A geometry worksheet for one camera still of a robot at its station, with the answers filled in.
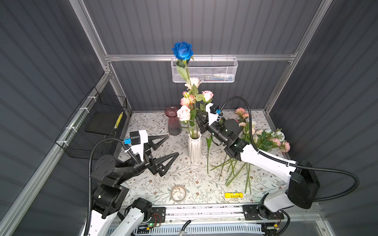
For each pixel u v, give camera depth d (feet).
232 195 2.54
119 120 2.57
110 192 1.33
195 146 2.62
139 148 1.37
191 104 2.23
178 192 2.65
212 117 1.95
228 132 1.80
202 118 2.07
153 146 1.70
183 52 1.64
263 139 3.22
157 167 1.38
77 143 2.19
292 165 1.48
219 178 2.80
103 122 2.43
